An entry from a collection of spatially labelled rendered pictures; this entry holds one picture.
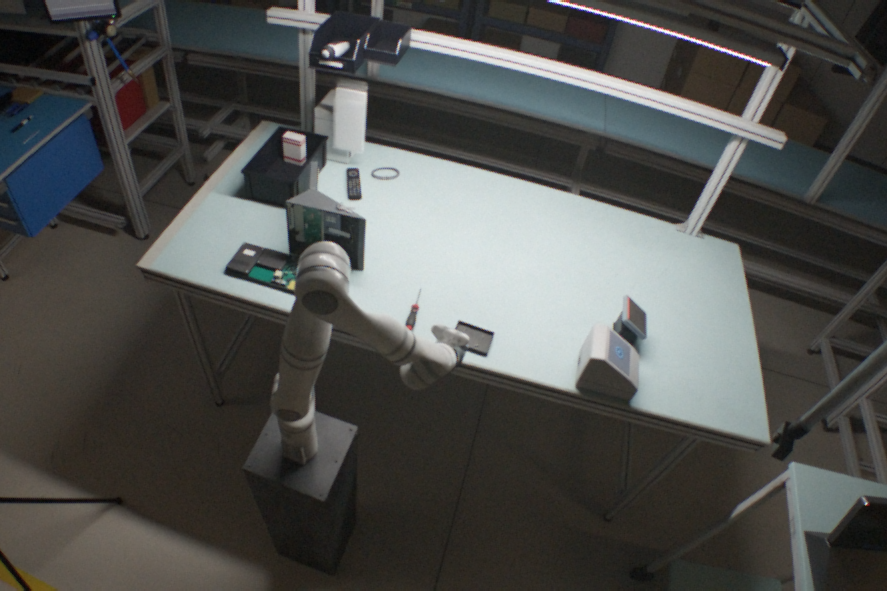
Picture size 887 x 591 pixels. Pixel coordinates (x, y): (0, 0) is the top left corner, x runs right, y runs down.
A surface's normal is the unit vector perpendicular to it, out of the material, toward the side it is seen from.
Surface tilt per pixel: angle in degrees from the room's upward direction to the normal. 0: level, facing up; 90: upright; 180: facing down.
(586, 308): 0
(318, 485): 0
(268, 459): 0
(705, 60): 90
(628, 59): 90
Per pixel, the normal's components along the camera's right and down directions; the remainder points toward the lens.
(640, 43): -0.27, 0.71
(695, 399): 0.10, -0.65
